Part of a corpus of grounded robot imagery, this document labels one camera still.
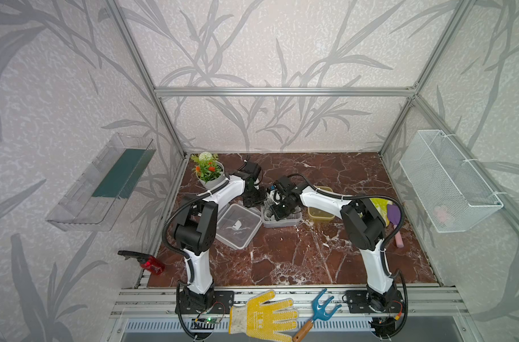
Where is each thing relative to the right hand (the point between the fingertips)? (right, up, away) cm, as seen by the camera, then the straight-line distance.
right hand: (271, 216), depth 94 cm
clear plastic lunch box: (-1, -1, -6) cm, 6 cm away
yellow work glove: (-4, -30, -24) cm, 39 cm away
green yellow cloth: (+51, +4, +3) cm, 51 cm away
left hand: (-3, +6, -1) cm, 7 cm away
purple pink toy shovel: (+57, 0, +3) cm, 57 cm away
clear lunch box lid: (-15, -4, 0) cm, 16 cm away
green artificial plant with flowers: (-28, +21, -1) cm, 35 cm away
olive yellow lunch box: (+14, +7, -27) cm, 31 cm away
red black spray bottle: (-43, -11, -21) cm, 49 cm away
